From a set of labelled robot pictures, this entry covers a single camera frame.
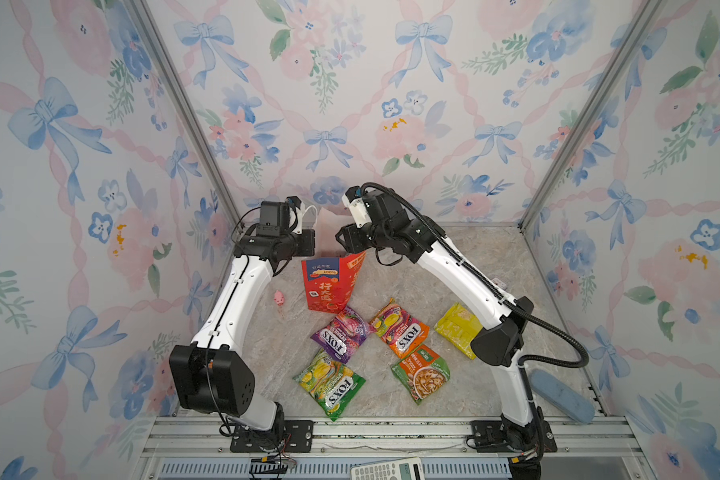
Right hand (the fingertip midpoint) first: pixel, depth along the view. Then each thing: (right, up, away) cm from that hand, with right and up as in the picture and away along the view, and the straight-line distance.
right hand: (342, 231), depth 77 cm
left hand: (-9, -1, +4) cm, 10 cm away
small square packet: (+51, -16, +24) cm, 58 cm away
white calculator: (+15, -56, -7) cm, 58 cm away
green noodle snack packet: (+22, -39, +7) cm, 45 cm away
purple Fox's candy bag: (-1, -29, +11) cm, 31 cm away
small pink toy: (-22, -20, +21) cm, 36 cm away
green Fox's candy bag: (-3, -40, +3) cm, 41 cm away
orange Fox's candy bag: (+16, -28, +13) cm, 35 cm away
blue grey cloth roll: (+60, -46, 0) cm, 76 cm away
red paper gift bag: (-4, -13, +7) cm, 16 cm away
